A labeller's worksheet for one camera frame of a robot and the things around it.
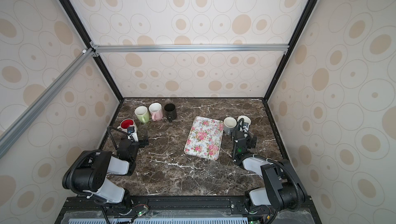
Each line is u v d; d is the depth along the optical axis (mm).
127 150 690
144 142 853
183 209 730
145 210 714
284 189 427
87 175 448
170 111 1029
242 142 682
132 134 772
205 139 972
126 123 975
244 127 748
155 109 1025
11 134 515
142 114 994
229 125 955
